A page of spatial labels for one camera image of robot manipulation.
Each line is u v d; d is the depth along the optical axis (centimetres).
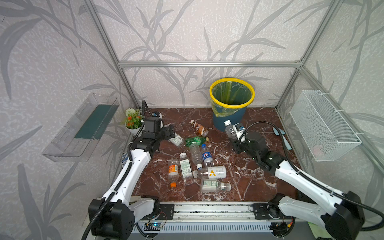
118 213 37
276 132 103
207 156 88
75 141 63
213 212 75
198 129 102
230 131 74
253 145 58
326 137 63
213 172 81
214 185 77
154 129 60
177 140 97
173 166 84
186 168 85
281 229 70
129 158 48
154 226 71
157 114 69
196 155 89
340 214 38
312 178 46
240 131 66
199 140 96
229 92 103
